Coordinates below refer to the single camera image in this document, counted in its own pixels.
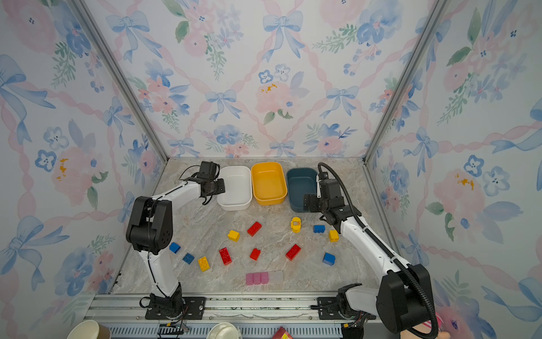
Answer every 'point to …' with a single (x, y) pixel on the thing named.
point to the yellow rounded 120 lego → (296, 228)
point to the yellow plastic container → (269, 183)
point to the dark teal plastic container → (301, 181)
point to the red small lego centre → (255, 254)
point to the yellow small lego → (334, 236)
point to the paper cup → (89, 329)
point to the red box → (281, 333)
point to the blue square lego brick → (329, 258)
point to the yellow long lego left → (204, 264)
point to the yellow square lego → (234, 236)
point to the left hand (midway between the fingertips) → (221, 184)
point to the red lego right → (293, 252)
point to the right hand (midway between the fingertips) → (315, 195)
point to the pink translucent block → (257, 278)
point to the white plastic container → (238, 195)
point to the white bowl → (223, 330)
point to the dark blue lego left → (188, 258)
